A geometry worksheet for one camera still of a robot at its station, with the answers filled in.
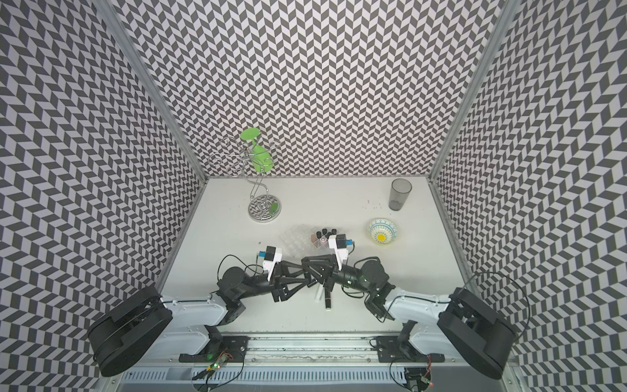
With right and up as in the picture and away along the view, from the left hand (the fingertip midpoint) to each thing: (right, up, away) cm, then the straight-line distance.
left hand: (307, 279), depth 70 cm
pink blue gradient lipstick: (+5, +8, +20) cm, 22 cm away
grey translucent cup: (+36, +27, +27) cm, 52 cm away
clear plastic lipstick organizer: (-4, +7, +25) cm, 26 cm away
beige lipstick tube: (+1, +8, +22) cm, 23 cm away
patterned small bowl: (+29, +10, +28) cm, 42 cm away
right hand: (-1, +4, -1) cm, 4 cm away
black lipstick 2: (+3, +10, +21) cm, 23 cm away
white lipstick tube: (+3, -8, +13) cm, 16 cm away
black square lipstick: (+9, +11, +22) cm, 26 cm away
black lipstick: (+5, +11, +21) cm, 24 cm away
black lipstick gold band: (+6, -11, +12) cm, 18 cm away
